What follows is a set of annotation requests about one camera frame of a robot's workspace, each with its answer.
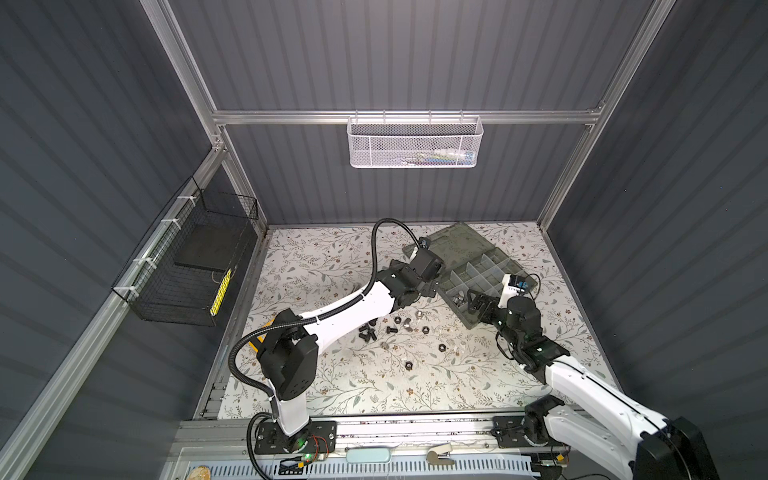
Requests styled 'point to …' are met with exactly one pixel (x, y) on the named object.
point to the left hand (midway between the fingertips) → (418, 272)
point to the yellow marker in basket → (215, 306)
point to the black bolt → (391, 330)
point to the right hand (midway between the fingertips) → (484, 296)
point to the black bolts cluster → (370, 332)
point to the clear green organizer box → (472, 263)
